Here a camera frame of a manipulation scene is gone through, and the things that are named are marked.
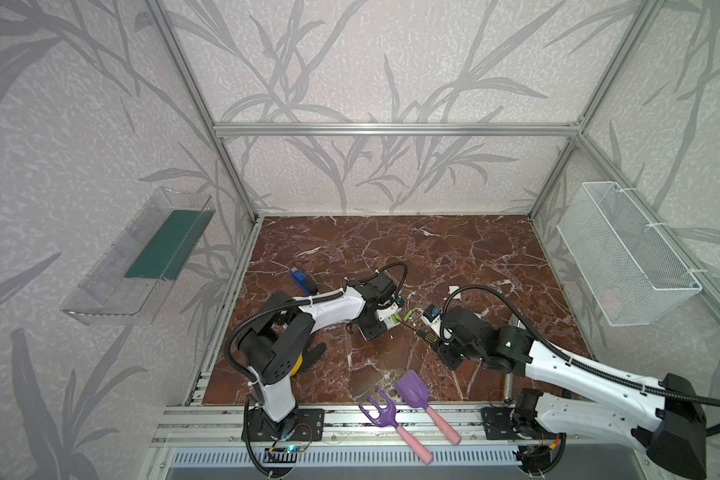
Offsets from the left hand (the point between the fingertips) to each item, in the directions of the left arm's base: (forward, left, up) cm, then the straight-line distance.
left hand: (375, 317), depth 91 cm
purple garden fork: (-27, -3, 0) cm, 27 cm away
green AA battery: (+1, -10, -1) cm, 10 cm away
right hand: (-9, -16, +9) cm, 20 cm away
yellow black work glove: (-12, +19, -1) cm, 23 cm away
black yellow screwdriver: (-8, -13, +8) cm, 18 cm away
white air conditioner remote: (-4, -4, +10) cm, 11 cm away
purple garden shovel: (-20, -10, 0) cm, 23 cm away
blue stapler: (+13, +26, +2) cm, 29 cm away
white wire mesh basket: (-4, -55, +34) cm, 64 cm away
